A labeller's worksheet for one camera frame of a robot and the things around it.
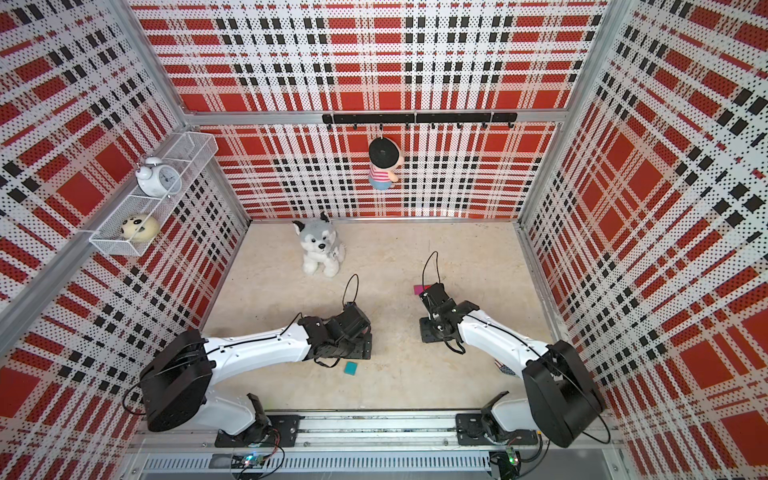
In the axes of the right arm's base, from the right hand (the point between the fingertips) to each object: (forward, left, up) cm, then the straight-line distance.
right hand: (435, 330), depth 86 cm
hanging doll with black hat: (+46, +15, +29) cm, 56 cm away
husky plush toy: (+24, +35, +11) cm, 44 cm away
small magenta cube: (+17, +4, -4) cm, 17 cm away
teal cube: (-9, +25, -4) cm, 27 cm away
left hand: (-4, +21, -1) cm, 21 cm away
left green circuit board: (-31, +46, -2) cm, 56 cm away
